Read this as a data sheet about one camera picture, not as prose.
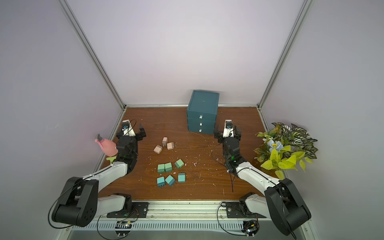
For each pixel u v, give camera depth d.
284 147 0.66
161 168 0.86
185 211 0.73
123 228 0.72
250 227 0.70
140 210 0.73
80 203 0.42
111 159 0.90
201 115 0.90
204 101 0.92
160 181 0.81
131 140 0.65
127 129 0.70
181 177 0.81
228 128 0.67
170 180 0.81
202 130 1.00
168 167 0.85
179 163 0.87
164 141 0.96
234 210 0.72
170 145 0.95
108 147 0.86
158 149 0.95
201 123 0.94
